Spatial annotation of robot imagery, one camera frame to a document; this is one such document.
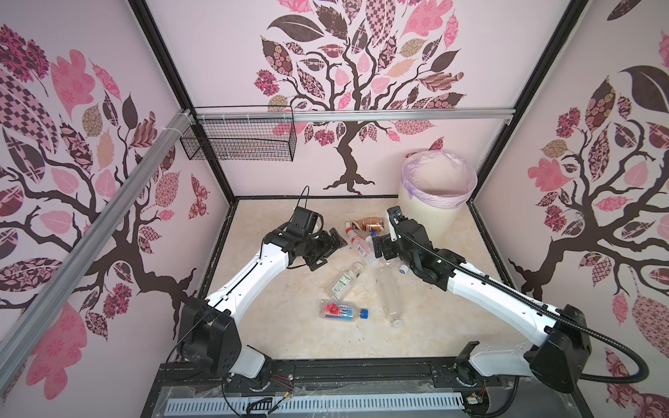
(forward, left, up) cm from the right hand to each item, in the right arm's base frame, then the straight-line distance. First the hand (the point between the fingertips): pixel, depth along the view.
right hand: (387, 230), depth 79 cm
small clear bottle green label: (-8, +13, -18) cm, 23 cm away
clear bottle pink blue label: (-19, +15, -19) cm, 30 cm away
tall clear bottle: (-8, -3, -20) cm, 22 cm away
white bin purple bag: (+30, -25, -11) cm, 41 cm away
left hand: (-5, +15, -5) cm, 17 cm away
